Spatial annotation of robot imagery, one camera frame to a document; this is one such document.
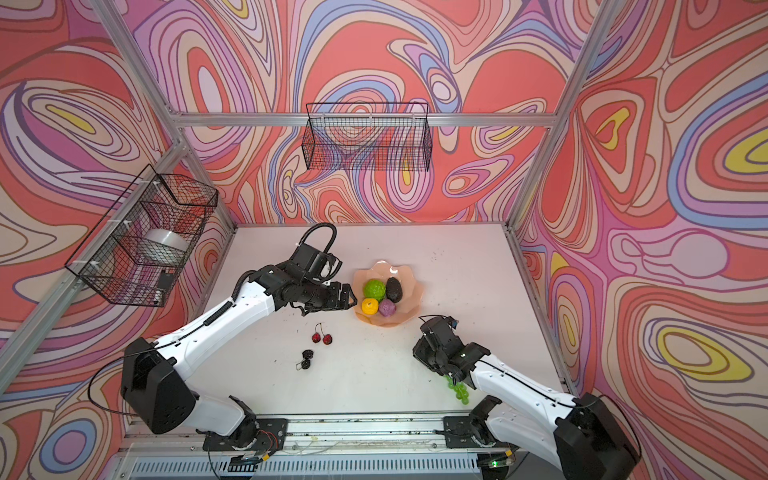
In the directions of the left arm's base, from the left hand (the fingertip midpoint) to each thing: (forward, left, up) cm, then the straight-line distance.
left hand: (350, 300), depth 79 cm
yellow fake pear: (+4, -4, -10) cm, 11 cm away
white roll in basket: (+9, +45, +15) cm, 48 cm away
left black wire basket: (+6, +51, +14) cm, 53 cm away
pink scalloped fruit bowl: (+8, -17, -15) cm, 25 cm away
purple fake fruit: (+4, -10, -12) cm, 16 cm away
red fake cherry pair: (-4, +8, -16) cm, 18 cm away
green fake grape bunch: (-19, -29, -15) cm, 38 cm away
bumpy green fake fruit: (+10, -6, -10) cm, 16 cm away
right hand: (-10, -18, -15) cm, 26 cm away
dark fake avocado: (+10, -12, -11) cm, 19 cm away
